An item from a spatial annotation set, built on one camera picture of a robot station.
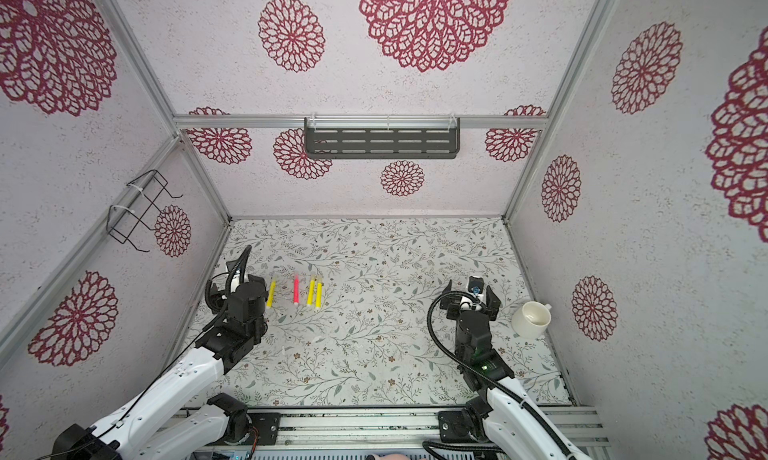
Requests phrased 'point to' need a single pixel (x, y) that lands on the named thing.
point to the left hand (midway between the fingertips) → (233, 287)
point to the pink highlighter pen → (296, 290)
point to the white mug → (532, 319)
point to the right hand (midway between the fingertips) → (471, 282)
